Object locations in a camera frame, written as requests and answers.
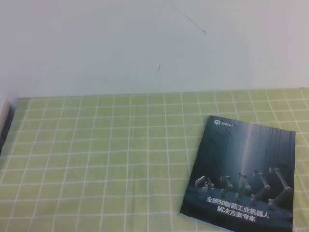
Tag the robotics brochure book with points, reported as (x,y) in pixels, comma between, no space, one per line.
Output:
(243,177)

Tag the green checkered tablecloth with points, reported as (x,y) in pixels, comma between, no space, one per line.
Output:
(120,163)

